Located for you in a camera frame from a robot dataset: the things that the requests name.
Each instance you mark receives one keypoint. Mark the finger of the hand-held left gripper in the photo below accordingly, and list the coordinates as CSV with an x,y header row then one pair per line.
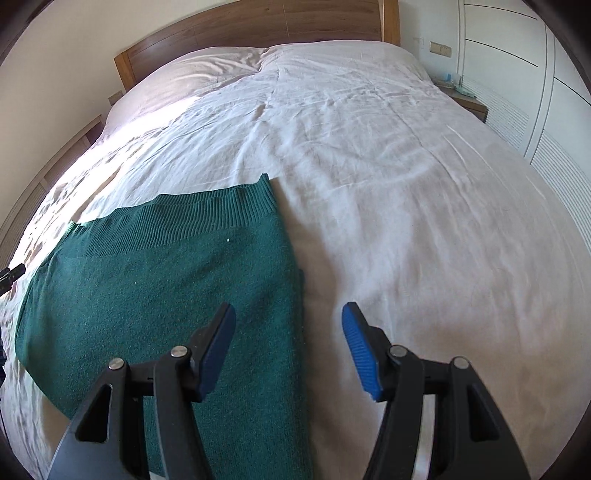
x,y
7,278

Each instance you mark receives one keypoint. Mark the bed with white sheet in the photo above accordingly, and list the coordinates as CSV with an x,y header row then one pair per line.
x,y
392,207

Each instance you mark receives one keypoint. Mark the white pillow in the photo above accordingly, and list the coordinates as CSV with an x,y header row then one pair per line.
x,y
184,78
341,60

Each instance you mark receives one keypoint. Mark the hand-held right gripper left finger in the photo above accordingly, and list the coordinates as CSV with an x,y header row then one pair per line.
x,y
214,355

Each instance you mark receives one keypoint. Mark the wooden nightstand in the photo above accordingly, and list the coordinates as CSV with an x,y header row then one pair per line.
x,y
468,104

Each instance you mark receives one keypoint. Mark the wooden headboard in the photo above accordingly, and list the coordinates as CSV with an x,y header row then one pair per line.
x,y
258,23

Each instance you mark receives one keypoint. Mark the white wardrobe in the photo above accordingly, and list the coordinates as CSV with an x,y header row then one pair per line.
x,y
521,69

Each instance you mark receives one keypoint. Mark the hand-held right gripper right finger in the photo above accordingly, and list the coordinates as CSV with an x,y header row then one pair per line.
x,y
362,355

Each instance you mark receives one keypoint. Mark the brass wall switch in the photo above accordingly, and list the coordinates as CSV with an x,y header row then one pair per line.
x,y
440,49
115,97

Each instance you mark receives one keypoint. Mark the green knit sweater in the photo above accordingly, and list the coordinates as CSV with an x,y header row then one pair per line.
x,y
161,277

